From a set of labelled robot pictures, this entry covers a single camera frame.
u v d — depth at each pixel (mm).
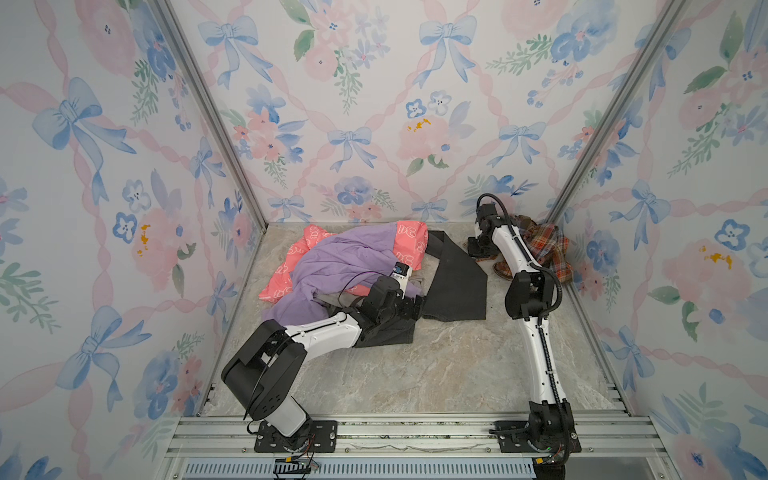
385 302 681
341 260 927
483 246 952
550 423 649
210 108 852
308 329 516
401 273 763
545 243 994
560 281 1005
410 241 1005
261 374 463
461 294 1005
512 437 733
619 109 850
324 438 742
